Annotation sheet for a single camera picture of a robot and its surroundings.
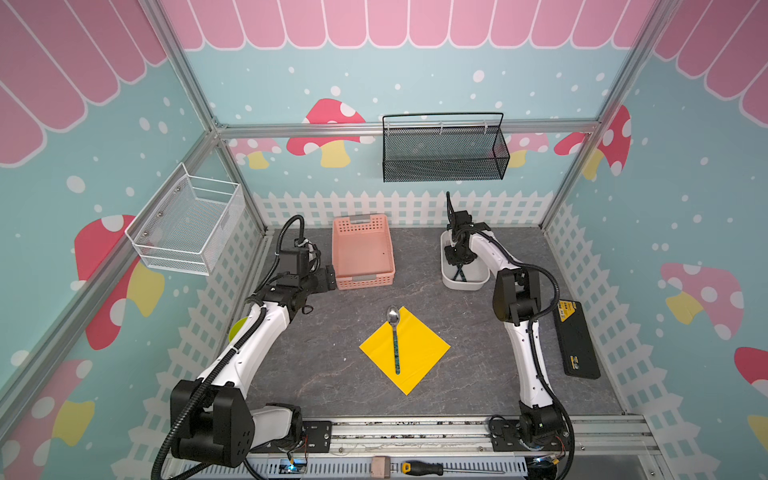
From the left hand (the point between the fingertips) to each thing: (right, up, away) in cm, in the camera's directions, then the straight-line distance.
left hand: (320, 278), depth 85 cm
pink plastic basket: (+9, +7, +28) cm, 31 cm away
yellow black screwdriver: (+28, -43, -16) cm, 54 cm away
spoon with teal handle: (+21, -13, +9) cm, 26 cm away
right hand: (+44, +6, +24) cm, 51 cm away
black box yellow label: (+76, -21, +3) cm, 79 cm away
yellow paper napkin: (+29, -22, +5) cm, 37 cm away
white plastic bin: (+48, -1, +20) cm, 52 cm away
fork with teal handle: (+45, +1, +21) cm, 50 cm away
